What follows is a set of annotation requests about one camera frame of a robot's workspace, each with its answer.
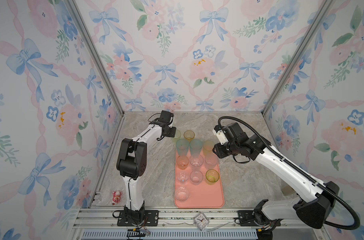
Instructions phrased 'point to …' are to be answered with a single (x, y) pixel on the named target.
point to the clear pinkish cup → (211, 160)
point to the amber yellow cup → (189, 135)
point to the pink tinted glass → (182, 162)
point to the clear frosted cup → (182, 194)
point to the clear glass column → (196, 161)
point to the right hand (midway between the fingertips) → (215, 148)
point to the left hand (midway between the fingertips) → (172, 130)
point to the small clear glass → (182, 177)
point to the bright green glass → (212, 176)
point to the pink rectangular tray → (203, 195)
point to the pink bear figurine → (116, 197)
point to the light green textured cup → (177, 135)
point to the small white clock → (201, 221)
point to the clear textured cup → (196, 177)
